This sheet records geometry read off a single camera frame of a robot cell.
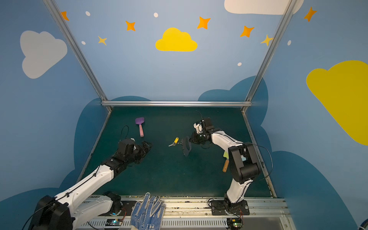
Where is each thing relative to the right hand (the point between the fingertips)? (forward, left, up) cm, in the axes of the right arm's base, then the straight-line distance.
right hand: (190, 138), depth 93 cm
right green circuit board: (-44, -24, -10) cm, 51 cm away
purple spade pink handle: (+19, +40, -6) cm, 45 cm away
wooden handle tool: (-6, -25, -10) cm, 27 cm away
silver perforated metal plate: (-4, +2, -3) cm, 5 cm away
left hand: (-11, +22, +4) cm, 25 cm away
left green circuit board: (-47, +39, -9) cm, 61 cm away
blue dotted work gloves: (-43, +19, -5) cm, 48 cm away
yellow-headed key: (+2, +10, -9) cm, 14 cm away
